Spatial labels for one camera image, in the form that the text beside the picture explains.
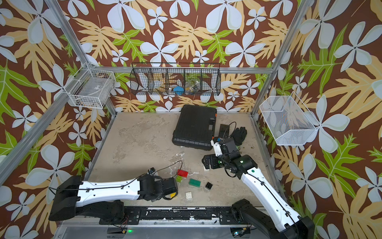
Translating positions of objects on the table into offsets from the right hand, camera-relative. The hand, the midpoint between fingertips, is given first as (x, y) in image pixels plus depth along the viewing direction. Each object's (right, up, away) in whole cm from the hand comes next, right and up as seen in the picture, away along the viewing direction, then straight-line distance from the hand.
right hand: (208, 158), depth 77 cm
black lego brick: (+1, -17, +5) cm, 17 cm away
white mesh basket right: (+45, +20, +2) cm, 49 cm away
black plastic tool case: (-6, +16, +23) cm, 29 cm away
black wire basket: (-19, +49, +21) cm, 57 cm away
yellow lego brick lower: (-17, -11, -17) cm, 27 cm away
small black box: (+15, +14, +30) cm, 36 cm away
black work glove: (+26, +10, +30) cm, 41 cm away
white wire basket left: (-68, +40, +9) cm, 79 cm away
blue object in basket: (-17, +40, +17) cm, 47 cm away
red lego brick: (-14, -11, +11) cm, 21 cm away
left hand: (-20, -17, 0) cm, 26 cm away
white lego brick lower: (-11, -21, +2) cm, 23 cm away
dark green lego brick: (-7, -16, +7) cm, 19 cm away
